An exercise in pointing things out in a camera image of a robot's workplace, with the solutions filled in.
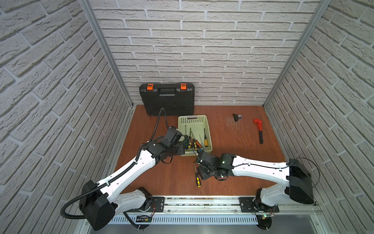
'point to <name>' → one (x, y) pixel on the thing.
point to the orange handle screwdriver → (201, 140)
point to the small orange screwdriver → (191, 140)
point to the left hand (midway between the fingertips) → (185, 145)
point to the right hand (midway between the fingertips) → (204, 170)
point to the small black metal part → (236, 117)
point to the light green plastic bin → (197, 126)
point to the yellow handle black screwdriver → (206, 140)
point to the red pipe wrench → (259, 123)
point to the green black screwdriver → (186, 140)
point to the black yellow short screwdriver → (195, 144)
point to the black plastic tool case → (177, 98)
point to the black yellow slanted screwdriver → (197, 142)
